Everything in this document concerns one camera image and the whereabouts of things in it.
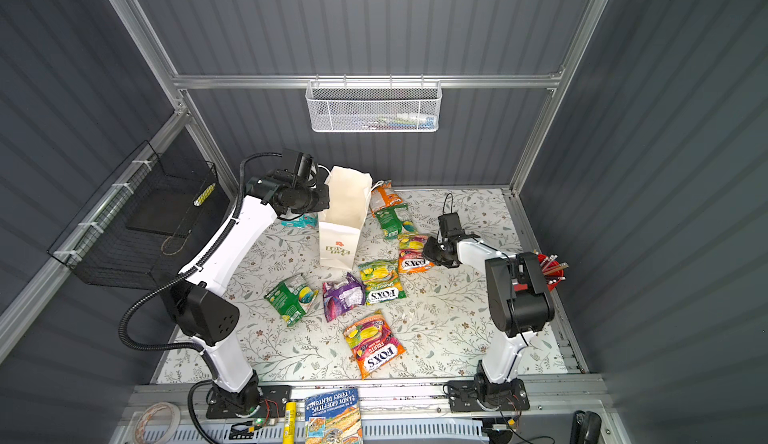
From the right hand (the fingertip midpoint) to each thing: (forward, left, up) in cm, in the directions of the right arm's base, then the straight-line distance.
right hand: (429, 254), depth 98 cm
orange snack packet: (+24, +16, +2) cm, 29 cm away
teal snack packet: (+15, +42, +1) cm, 45 cm away
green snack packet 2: (-16, +41, +3) cm, 45 cm away
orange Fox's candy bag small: (0, +6, 0) cm, 6 cm away
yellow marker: (-46, +36, 0) cm, 59 cm away
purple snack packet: (-16, +27, +3) cm, 31 cm away
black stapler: (-47, -32, +1) cm, 57 cm away
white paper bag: (-5, +25, +23) cm, 35 cm away
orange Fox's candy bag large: (-28, +17, 0) cm, 33 cm away
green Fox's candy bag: (-10, +16, 0) cm, 18 cm away
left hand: (+3, +30, +24) cm, 39 cm away
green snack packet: (+13, +13, +2) cm, 19 cm away
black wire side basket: (-9, +73, +27) cm, 78 cm away
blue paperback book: (-45, +26, +1) cm, 52 cm away
